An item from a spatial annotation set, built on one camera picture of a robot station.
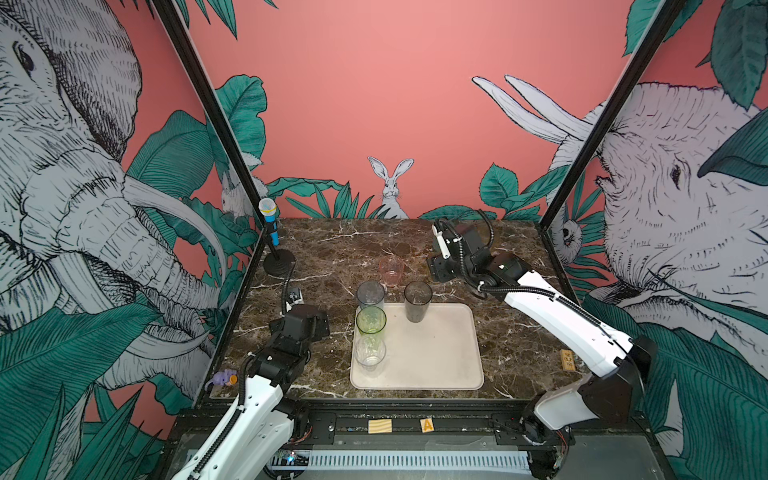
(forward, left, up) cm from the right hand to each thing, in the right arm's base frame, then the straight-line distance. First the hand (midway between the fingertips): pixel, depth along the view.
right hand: (436, 253), depth 76 cm
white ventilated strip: (-42, +9, -27) cm, 51 cm away
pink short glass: (+12, +12, -24) cm, 30 cm away
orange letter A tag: (-35, +3, -26) cm, 44 cm away
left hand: (-10, +36, -13) cm, 39 cm away
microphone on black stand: (+16, +55, -27) cm, 64 cm away
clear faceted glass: (-18, +18, -22) cm, 33 cm away
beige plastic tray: (-17, -2, -27) cm, 32 cm away
